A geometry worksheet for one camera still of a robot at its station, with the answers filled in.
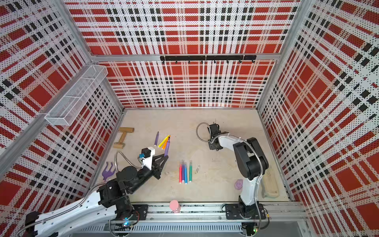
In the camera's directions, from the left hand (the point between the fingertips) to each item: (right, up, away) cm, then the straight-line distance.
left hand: (168, 156), depth 70 cm
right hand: (+28, +2, +29) cm, 40 cm away
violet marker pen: (0, +5, -3) cm, 5 cm away
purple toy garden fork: (-40, -15, +17) cm, 46 cm away
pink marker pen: (+4, -14, +16) cm, 21 cm away
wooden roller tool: (-39, +1, +29) cm, 49 cm away
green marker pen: (+10, -14, +18) cm, 24 cm away
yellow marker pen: (-10, +3, +31) cm, 33 cm away
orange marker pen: (-8, +2, +31) cm, 32 cm away
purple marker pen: (-15, +4, +32) cm, 35 cm away
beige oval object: (+53, -20, +7) cm, 57 cm away
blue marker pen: (+7, -14, +16) cm, 22 cm away
